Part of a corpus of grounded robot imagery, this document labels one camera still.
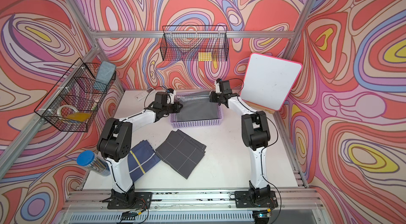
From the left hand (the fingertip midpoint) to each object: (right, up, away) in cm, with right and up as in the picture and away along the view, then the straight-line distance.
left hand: (183, 105), depth 98 cm
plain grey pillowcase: (+9, -1, +3) cm, 9 cm away
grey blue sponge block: (-38, +17, -16) cm, 45 cm away
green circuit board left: (-21, -49, -27) cm, 60 cm away
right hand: (+18, +4, +4) cm, 19 cm away
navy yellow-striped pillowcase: (-22, -30, -12) cm, 39 cm away
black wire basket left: (-52, +1, -21) cm, 56 cm away
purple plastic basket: (+9, -11, -2) cm, 14 cm away
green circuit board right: (+42, -50, -26) cm, 70 cm away
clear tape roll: (-49, -3, -32) cm, 58 cm away
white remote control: (-34, +7, +17) cm, 38 cm away
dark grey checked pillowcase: (0, -27, -9) cm, 28 cm away
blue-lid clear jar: (-36, -24, -30) cm, 53 cm away
